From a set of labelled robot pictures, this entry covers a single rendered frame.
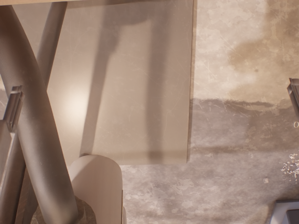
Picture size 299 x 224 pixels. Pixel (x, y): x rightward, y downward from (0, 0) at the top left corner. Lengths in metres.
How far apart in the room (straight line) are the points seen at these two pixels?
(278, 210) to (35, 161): 0.90
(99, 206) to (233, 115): 0.43
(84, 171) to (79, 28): 0.27
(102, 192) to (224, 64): 0.36
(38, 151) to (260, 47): 0.56
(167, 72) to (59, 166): 0.50
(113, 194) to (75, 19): 0.31
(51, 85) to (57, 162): 0.52
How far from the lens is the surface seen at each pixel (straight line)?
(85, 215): 0.41
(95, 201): 0.58
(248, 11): 0.79
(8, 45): 0.36
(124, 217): 0.70
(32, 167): 0.35
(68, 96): 0.87
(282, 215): 1.21
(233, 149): 0.99
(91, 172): 0.61
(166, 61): 0.81
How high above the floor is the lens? 0.66
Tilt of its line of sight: 47 degrees down
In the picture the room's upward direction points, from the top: 179 degrees clockwise
